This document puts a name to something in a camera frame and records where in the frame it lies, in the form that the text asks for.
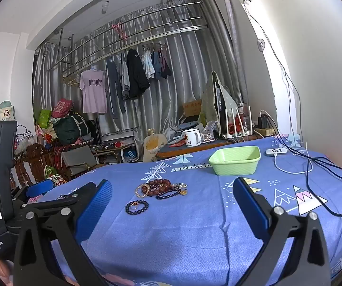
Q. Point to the red quilted bag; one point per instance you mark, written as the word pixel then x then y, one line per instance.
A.
pixel 61 107

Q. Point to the red container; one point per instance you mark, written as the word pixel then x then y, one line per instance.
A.
pixel 242 114

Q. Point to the black power adapter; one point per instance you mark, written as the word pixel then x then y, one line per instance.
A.
pixel 262 121

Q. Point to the small gold charm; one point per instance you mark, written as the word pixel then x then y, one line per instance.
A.
pixel 135 205

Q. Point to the black monitor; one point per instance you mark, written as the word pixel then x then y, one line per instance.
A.
pixel 221 104

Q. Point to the white enamel mug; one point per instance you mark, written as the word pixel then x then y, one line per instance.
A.
pixel 191 138

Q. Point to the grey trousers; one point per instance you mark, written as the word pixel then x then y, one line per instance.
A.
pixel 114 89

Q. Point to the grey curtain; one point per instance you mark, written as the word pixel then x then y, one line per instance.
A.
pixel 182 74

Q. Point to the blue and white shoe box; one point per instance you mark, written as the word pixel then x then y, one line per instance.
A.
pixel 129 155

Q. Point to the round wall sticker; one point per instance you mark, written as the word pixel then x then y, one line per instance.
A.
pixel 261 44

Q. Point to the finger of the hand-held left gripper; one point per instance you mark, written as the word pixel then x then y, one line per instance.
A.
pixel 40 188
pixel 78 191

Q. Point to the white power bank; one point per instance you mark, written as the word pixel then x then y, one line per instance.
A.
pixel 275 152

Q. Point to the grey box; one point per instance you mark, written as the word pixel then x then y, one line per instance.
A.
pixel 78 158

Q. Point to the dark small garment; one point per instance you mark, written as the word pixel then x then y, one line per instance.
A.
pixel 162 65

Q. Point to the carved wooden chair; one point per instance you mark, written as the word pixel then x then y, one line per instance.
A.
pixel 35 158

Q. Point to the beige bag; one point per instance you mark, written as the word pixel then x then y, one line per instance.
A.
pixel 153 149

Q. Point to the dark green duffel bag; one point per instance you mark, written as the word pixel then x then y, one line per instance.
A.
pixel 69 129

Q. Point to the red plaid cloth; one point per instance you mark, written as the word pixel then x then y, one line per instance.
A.
pixel 56 158

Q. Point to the pale blue charger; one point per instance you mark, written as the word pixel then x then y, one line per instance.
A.
pixel 295 139

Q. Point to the white and blue garment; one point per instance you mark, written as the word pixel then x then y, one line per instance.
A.
pixel 148 64

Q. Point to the power strip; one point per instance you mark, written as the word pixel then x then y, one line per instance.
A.
pixel 266 131

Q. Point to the cardboard box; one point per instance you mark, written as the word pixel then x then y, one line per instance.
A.
pixel 192 108

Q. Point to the pink t-shirt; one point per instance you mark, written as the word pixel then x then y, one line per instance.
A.
pixel 93 95

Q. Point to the pink hanger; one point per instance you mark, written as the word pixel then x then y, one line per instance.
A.
pixel 120 31

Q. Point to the beige lace cloth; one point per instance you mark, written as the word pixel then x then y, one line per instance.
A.
pixel 209 101

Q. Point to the green plastic basket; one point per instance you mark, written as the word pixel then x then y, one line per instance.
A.
pixel 233 168

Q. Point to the clear plastic bag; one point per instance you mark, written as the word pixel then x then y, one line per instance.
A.
pixel 209 131

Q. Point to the white router with antennas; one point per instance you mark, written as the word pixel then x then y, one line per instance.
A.
pixel 233 136

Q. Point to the metal drying rack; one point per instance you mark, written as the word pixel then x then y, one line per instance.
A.
pixel 194 29

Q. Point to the black shirt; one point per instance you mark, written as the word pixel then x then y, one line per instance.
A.
pixel 136 74

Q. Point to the blue printed bedsheet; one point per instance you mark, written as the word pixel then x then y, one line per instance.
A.
pixel 188 229

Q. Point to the grey shirt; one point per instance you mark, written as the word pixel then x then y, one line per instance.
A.
pixel 124 80

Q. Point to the wooden desk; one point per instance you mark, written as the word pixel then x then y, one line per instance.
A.
pixel 171 152

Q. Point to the red packet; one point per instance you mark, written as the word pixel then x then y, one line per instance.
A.
pixel 178 145

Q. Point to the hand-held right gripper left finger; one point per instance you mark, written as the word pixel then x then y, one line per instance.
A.
pixel 95 207

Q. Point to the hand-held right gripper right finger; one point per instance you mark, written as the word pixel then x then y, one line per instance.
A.
pixel 252 205

